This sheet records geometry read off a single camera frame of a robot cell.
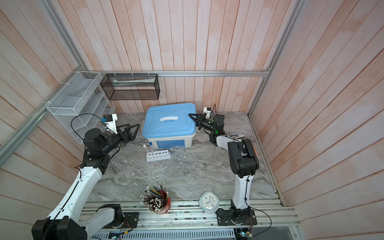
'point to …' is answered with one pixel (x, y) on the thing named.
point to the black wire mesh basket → (131, 86)
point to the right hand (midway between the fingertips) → (188, 115)
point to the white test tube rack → (158, 155)
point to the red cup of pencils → (156, 200)
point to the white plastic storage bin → (170, 142)
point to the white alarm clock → (209, 202)
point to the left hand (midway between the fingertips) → (135, 127)
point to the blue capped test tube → (151, 148)
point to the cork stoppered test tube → (144, 146)
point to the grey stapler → (238, 135)
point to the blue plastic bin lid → (169, 120)
